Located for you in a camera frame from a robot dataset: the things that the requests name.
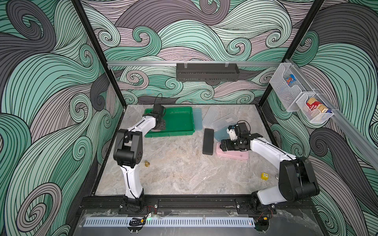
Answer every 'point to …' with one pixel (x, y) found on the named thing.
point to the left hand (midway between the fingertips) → (156, 123)
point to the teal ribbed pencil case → (198, 115)
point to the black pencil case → (208, 141)
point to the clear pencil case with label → (224, 122)
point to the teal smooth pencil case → (221, 134)
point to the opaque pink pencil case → (236, 154)
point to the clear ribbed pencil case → (212, 114)
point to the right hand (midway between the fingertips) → (229, 146)
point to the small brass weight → (146, 163)
